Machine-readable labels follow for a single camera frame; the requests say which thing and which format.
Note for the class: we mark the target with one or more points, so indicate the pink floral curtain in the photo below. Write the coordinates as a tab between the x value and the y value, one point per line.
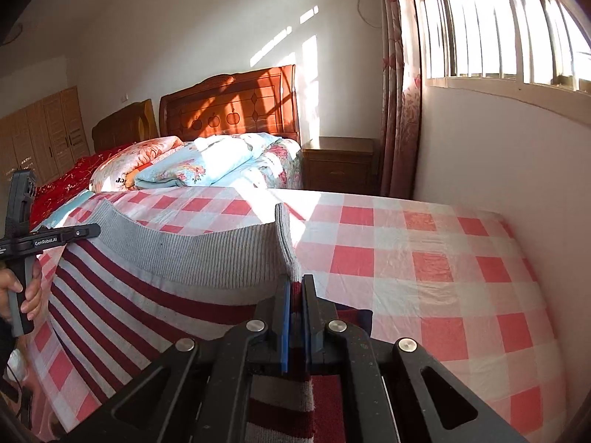
401	101

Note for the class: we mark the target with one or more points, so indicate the striped knit sweater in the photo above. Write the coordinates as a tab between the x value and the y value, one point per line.
184	258

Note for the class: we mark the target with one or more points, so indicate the light blue floral quilt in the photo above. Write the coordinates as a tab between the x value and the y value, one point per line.
221	161

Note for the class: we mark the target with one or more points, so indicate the light wooden wardrobe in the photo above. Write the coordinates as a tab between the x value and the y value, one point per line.
41	134

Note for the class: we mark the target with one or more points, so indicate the orange wooden headboard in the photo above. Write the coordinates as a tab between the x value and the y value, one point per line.
231	106

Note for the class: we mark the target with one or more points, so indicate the person's left hand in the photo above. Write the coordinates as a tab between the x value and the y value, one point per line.
32	290

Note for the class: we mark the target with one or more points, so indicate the dark brown wooden headboard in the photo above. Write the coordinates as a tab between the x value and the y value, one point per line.
124	124

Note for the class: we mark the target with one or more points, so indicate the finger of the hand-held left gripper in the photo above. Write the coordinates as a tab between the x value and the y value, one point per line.
83	232

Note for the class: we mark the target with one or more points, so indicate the red checkered bed sheet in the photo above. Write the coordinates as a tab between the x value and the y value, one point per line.
415	263

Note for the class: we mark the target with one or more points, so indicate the red floral blanket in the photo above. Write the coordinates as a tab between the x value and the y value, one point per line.
64	184

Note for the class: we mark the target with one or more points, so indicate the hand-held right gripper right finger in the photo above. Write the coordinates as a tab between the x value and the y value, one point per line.
307	332

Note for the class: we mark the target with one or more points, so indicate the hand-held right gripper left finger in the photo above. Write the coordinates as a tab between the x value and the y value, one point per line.
285	332

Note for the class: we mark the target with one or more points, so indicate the light blue bed sheet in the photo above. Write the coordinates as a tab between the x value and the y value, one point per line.
69	207

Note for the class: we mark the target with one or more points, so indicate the floral pink pillow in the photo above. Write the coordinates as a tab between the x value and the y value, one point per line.
124	161

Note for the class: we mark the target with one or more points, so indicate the barred window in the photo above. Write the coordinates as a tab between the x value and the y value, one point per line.
498	23

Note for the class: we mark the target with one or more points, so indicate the wooden nightstand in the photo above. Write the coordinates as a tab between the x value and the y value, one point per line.
339	164

